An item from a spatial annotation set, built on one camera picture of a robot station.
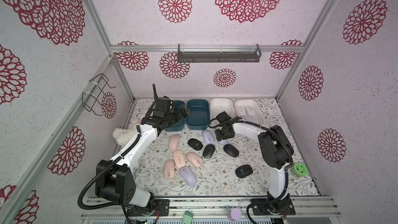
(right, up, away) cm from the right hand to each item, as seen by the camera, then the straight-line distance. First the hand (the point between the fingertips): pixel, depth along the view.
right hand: (219, 134), depth 99 cm
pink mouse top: (-29, -4, -5) cm, 29 cm away
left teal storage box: (-26, +5, 0) cm, 26 cm away
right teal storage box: (-13, +11, +9) cm, 19 cm away
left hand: (-21, +13, -16) cm, 29 cm away
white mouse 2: (+23, +16, +11) cm, 30 cm away
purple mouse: (-7, -1, -2) cm, 8 cm away
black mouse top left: (-15, -5, -6) cm, 17 cm away
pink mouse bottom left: (-29, -18, -15) cm, 37 cm away
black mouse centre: (-7, -9, -7) cm, 14 cm away
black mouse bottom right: (+11, -18, -15) cm, 26 cm away
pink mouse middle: (-25, -12, -11) cm, 30 cm away
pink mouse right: (-15, -13, -12) cm, 23 cm away
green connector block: (-18, -34, -29) cm, 48 cm away
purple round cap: (+2, -29, -34) cm, 45 cm away
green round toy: (+41, -16, -17) cm, 47 cm away
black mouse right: (+6, -9, -7) cm, 13 cm away
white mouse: (+17, +16, +11) cm, 26 cm away
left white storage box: (+1, +19, +20) cm, 28 cm away
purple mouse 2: (+2, -4, -4) cm, 6 cm away
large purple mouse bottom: (-19, -20, -17) cm, 32 cm away
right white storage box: (+28, +11, +9) cm, 31 cm away
